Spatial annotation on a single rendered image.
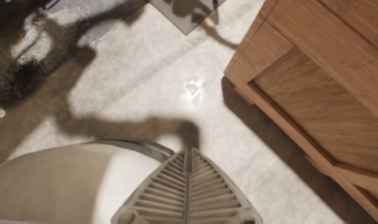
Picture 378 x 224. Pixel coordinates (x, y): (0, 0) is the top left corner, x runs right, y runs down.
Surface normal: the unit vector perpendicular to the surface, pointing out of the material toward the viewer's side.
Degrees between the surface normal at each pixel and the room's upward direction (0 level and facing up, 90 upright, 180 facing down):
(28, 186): 21
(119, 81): 0
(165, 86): 0
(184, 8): 0
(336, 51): 90
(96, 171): 48
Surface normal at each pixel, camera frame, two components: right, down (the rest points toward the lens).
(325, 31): -0.71, 0.70
